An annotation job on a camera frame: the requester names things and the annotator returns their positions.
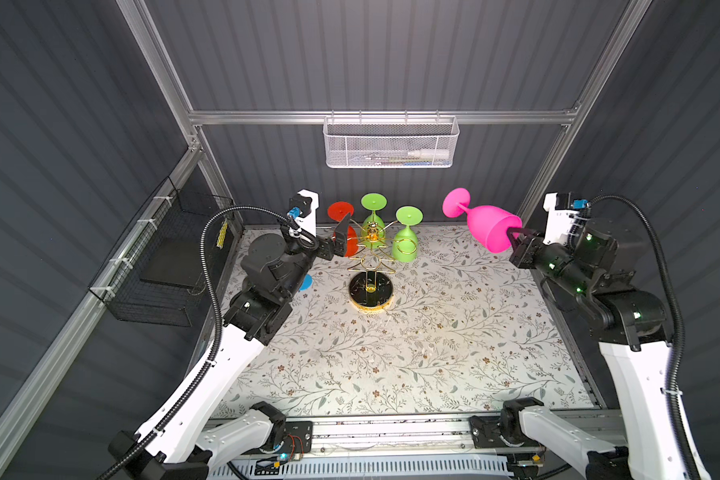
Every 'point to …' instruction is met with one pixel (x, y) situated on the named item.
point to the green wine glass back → (373, 227)
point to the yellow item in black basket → (222, 235)
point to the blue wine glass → (307, 282)
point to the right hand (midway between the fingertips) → (512, 232)
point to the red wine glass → (338, 211)
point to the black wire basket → (157, 268)
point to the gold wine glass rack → (372, 292)
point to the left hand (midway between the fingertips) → (326, 208)
